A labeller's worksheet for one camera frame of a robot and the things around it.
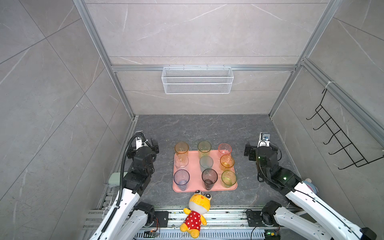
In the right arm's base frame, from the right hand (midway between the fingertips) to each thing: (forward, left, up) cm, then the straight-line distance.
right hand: (257, 142), depth 73 cm
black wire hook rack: (-9, -37, +5) cm, 38 cm away
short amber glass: (0, +12, -22) cm, 25 cm away
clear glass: (0, +40, -16) cm, 43 cm away
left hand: (+2, +58, +3) cm, 58 cm away
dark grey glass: (-12, +24, -13) cm, 30 cm away
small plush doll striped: (-13, -31, -20) cm, 39 cm away
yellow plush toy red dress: (-24, +30, -17) cm, 42 cm away
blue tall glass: (-11, +39, -15) cm, 43 cm away
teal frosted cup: (0, +25, -21) cm, 33 cm away
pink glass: (+9, +12, -21) cm, 25 cm away
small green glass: (-9, +12, -24) cm, 28 cm away
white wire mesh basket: (+49, +28, +5) cm, 56 cm away
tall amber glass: (+6, +40, -17) cm, 44 cm away
